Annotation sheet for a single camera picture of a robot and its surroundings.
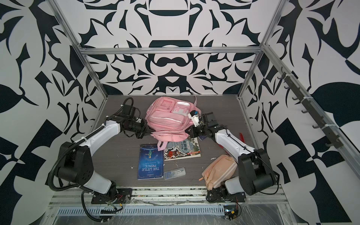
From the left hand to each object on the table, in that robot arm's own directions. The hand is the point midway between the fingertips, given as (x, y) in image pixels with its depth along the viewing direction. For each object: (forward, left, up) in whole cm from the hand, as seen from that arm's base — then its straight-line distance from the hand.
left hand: (155, 128), depth 84 cm
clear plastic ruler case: (-22, -10, -14) cm, 28 cm away
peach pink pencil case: (-21, -38, -13) cm, 45 cm away
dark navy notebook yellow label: (0, -29, -14) cm, 32 cm away
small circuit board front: (-41, -39, -15) cm, 58 cm away
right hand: (0, -18, -2) cm, 18 cm away
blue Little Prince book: (-15, +4, -14) cm, 21 cm away
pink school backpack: (+8, -8, -1) cm, 11 cm away
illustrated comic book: (-8, -13, -14) cm, 20 cm away
